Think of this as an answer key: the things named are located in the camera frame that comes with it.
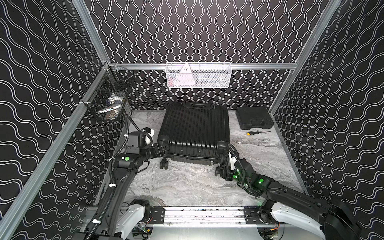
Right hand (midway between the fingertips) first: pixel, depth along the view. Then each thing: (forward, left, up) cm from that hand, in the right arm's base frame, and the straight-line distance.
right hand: (220, 168), depth 82 cm
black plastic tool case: (+41, -29, -2) cm, 51 cm away
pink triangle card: (+44, +21, +29) cm, 56 cm away
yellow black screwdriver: (+30, -26, -7) cm, 40 cm away
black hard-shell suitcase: (+13, +13, +15) cm, 24 cm away
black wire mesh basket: (+50, +68, +24) cm, 87 cm away
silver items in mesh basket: (+28, +61, +21) cm, 71 cm away
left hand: (+5, +30, +15) cm, 35 cm away
